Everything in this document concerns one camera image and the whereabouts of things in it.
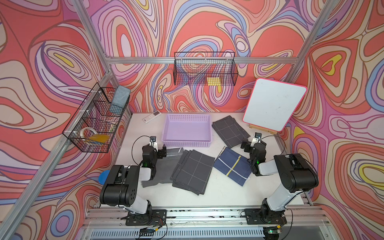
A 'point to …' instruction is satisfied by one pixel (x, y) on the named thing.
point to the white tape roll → (81, 133)
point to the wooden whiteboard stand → (267, 130)
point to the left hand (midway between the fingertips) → (157, 144)
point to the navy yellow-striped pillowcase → (233, 165)
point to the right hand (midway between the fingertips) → (252, 141)
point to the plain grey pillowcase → (165, 167)
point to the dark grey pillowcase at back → (230, 131)
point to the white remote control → (151, 116)
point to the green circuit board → (147, 232)
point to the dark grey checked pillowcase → (192, 171)
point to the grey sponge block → (120, 99)
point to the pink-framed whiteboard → (272, 104)
